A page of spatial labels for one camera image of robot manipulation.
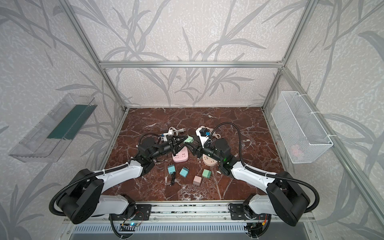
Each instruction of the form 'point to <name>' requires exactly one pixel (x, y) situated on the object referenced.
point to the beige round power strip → (209, 160)
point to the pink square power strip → (182, 155)
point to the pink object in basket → (295, 150)
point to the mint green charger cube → (189, 139)
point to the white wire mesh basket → (304, 139)
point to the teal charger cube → (184, 172)
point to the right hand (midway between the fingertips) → (190, 135)
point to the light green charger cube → (206, 173)
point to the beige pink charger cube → (197, 180)
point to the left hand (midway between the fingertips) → (189, 136)
